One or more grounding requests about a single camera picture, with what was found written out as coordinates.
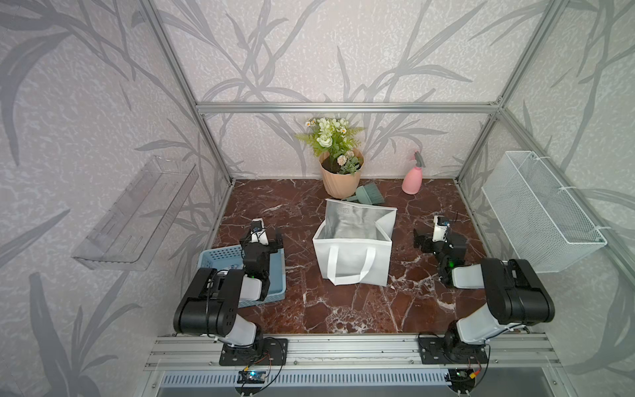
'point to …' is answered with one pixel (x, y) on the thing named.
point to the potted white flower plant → (340, 160)
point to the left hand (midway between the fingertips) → (264, 226)
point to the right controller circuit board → (462, 375)
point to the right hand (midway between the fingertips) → (427, 228)
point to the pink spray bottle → (412, 184)
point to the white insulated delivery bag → (354, 243)
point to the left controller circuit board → (250, 377)
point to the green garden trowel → (368, 193)
